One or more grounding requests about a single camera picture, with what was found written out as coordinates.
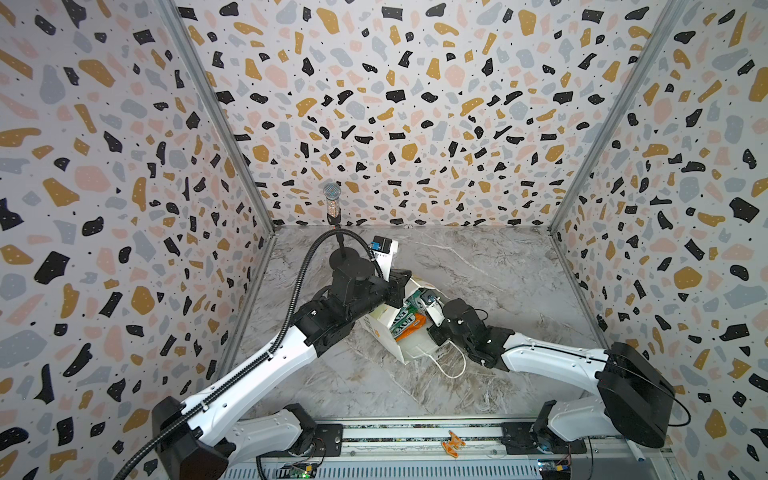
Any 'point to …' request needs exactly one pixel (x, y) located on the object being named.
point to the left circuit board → (297, 470)
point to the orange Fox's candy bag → (420, 321)
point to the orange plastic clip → (454, 444)
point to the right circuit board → (550, 470)
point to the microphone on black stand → (333, 192)
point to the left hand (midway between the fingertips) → (412, 268)
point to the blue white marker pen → (639, 455)
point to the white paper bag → (378, 324)
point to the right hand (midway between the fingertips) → (423, 308)
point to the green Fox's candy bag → (407, 315)
